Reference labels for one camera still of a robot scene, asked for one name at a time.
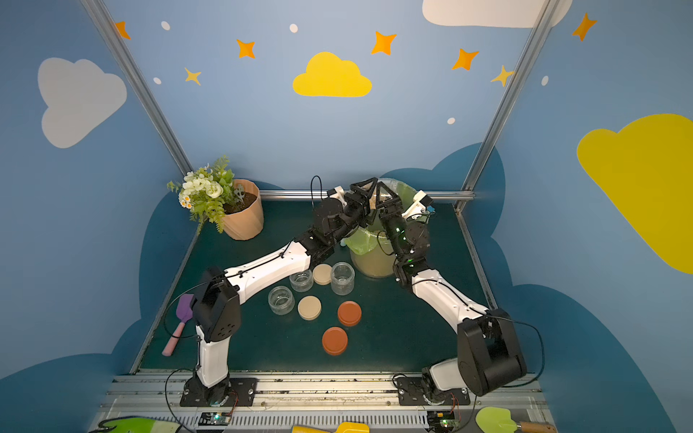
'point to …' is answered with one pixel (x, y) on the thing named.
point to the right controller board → (442, 420)
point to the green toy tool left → (137, 424)
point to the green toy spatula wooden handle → (496, 419)
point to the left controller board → (214, 419)
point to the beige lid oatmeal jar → (302, 281)
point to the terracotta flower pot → (244, 217)
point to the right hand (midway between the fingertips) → (382, 187)
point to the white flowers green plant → (207, 192)
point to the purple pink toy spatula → (184, 311)
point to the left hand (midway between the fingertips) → (386, 187)
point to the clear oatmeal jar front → (281, 299)
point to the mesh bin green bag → (368, 245)
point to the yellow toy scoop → (343, 428)
